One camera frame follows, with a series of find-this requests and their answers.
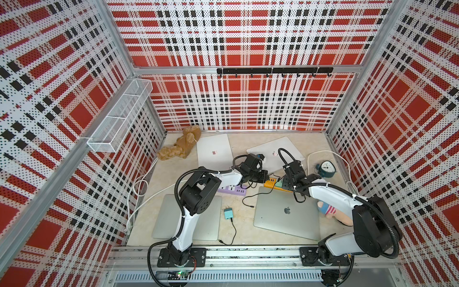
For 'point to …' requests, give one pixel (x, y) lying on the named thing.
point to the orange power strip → (270, 183)
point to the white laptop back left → (214, 152)
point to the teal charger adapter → (228, 213)
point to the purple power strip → (236, 190)
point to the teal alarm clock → (327, 169)
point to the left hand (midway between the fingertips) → (271, 177)
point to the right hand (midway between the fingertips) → (290, 182)
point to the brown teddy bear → (191, 134)
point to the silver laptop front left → (207, 225)
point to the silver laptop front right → (287, 212)
